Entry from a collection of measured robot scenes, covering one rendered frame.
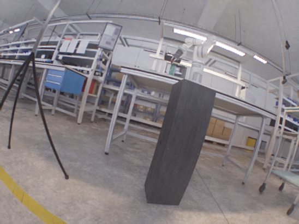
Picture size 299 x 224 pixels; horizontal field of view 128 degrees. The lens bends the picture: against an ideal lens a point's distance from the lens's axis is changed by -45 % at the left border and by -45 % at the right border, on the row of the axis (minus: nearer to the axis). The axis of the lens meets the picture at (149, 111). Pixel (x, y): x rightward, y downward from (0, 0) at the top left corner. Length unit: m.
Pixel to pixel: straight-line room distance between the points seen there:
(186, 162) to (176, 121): 0.28
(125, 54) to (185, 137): 5.80
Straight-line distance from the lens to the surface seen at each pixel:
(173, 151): 0.82
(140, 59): 6.11
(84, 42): 3.00
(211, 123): 4.96
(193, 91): 0.82
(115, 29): 2.55
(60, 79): 2.19
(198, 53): 1.02
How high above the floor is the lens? 0.62
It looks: 1 degrees down
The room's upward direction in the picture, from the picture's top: 15 degrees clockwise
